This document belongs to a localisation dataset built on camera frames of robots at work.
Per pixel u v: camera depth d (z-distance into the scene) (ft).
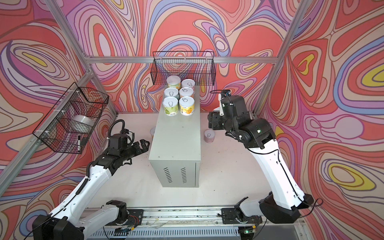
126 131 2.35
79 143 2.36
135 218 2.37
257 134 1.23
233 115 1.40
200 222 2.37
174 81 2.49
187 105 2.26
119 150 1.95
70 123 2.29
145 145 2.40
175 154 1.89
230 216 2.42
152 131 3.32
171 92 2.41
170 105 2.23
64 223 1.26
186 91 2.45
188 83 2.57
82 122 2.31
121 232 2.36
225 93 1.69
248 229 2.34
